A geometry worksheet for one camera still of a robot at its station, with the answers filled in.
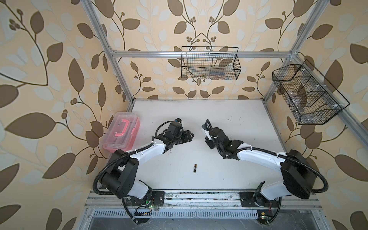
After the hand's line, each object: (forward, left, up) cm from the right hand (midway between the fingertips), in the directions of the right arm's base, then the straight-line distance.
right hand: (210, 134), depth 87 cm
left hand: (0, +13, +1) cm, 13 cm away
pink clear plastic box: (+3, +54, +1) cm, 54 cm away
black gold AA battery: (-17, +10, -10) cm, 22 cm away
